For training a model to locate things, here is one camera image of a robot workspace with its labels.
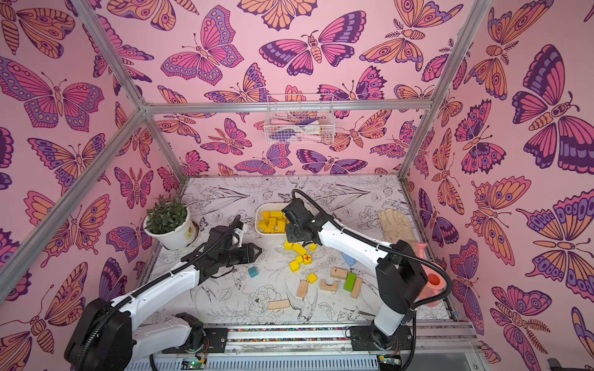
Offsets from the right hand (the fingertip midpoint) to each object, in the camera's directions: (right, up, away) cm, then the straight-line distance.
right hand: (294, 229), depth 86 cm
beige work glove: (+44, -1, +14) cm, 46 cm away
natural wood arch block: (+11, -21, -2) cm, 24 cm away
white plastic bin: (-11, +2, +14) cm, 18 cm away
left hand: (-13, -7, -1) cm, 15 cm away
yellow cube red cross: (+5, -12, +3) cm, 13 cm away
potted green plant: (-45, +4, -3) cm, 46 cm away
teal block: (-16, -16, +2) cm, 23 cm away
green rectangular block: (+20, -19, -1) cm, 28 cm away
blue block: (+22, -13, +4) cm, 25 cm away
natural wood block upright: (+3, -22, -1) cm, 22 cm away
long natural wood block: (-6, -26, -5) cm, 27 cm away
